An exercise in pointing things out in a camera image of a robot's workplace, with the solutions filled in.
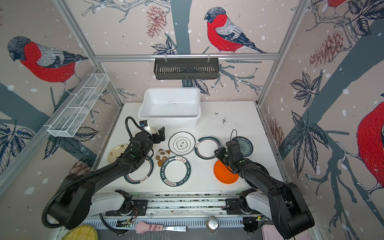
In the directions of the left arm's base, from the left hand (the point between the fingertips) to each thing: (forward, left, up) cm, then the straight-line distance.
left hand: (156, 128), depth 84 cm
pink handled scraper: (-45, +3, -16) cm, 47 cm away
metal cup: (-44, -29, -7) cm, 53 cm away
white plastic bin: (+33, -2, -18) cm, 37 cm away
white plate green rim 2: (-20, +9, -17) cm, 28 cm away
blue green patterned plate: (-3, -55, -16) cm, 57 cm away
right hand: (-10, -34, -13) cm, 37 cm away
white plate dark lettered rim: (-18, -11, -19) cm, 28 cm away
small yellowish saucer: (-5, +30, -19) cm, 36 cm away
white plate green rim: (-3, -29, -17) cm, 33 cm away
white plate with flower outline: (0, -13, -18) cm, 22 cm away
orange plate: (-21, -39, -17) cm, 47 cm away
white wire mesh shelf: (-1, +40, +12) cm, 42 cm away
